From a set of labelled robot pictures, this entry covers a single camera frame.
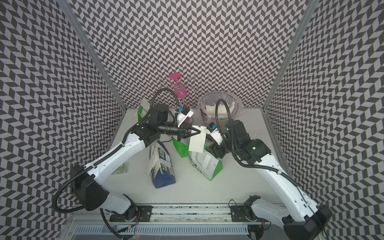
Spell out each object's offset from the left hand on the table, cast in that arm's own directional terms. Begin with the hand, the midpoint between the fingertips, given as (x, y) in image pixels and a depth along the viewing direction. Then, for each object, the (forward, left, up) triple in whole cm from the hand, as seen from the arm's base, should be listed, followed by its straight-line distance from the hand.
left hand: (199, 133), depth 66 cm
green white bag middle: (+5, +10, -23) cm, 26 cm away
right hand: (-3, -6, -7) cm, 10 cm away
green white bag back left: (+26, +33, -8) cm, 43 cm away
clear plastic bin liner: (+31, -5, -13) cm, 34 cm away
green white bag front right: (-9, -3, -11) cm, 15 cm away
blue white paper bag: (-13, +16, -5) cm, 21 cm away
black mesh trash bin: (+30, -5, -10) cm, 32 cm away
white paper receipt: (-2, +1, -3) cm, 4 cm away
